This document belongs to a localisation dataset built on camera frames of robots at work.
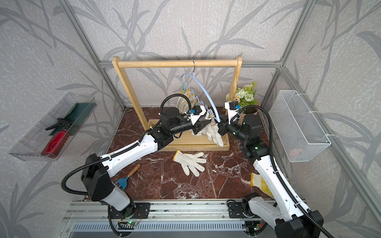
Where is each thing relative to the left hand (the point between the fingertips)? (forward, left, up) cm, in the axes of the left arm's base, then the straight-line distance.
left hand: (209, 116), depth 68 cm
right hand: (0, -2, +1) cm, 2 cm away
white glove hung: (+20, +15, -13) cm, 28 cm away
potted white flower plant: (+16, -24, -7) cm, 30 cm away
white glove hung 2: (-2, -2, -10) cm, 11 cm away
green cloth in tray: (+2, +65, -3) cm, 65 cm away
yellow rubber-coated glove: (-19, -28, -34) cm, 48 cm away
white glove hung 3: (-7, +10, -35) cm, 37 cm away
